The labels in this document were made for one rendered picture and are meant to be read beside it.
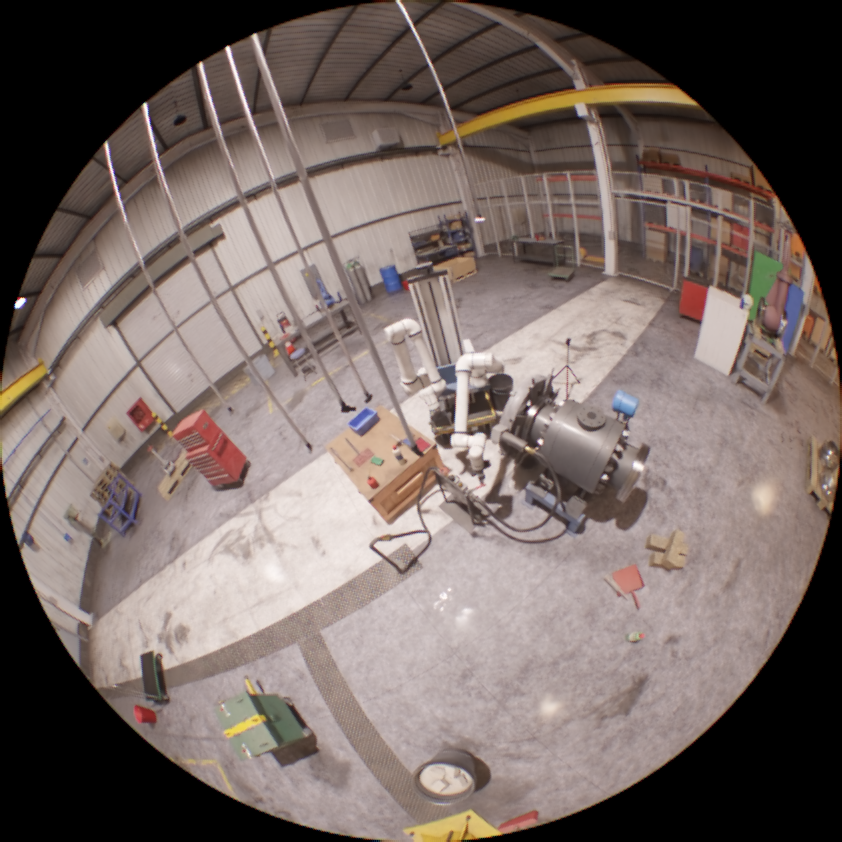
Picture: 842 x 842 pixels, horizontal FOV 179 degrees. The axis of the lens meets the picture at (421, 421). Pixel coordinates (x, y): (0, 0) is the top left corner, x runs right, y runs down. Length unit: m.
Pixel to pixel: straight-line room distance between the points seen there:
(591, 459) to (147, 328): 10.60
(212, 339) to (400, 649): 9.16
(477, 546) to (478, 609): 0.56
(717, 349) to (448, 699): 5.56
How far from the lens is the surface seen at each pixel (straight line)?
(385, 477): 2.38
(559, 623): 2.31
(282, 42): 8.63
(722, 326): 5.16
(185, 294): 9.60
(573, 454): 1.94
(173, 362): 10.05
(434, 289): 2.39
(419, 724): 2.47
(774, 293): 5.38
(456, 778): 2.19
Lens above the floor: 2.26
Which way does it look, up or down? 41 degrees down
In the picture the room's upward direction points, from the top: 20 degrees counter-clockwise
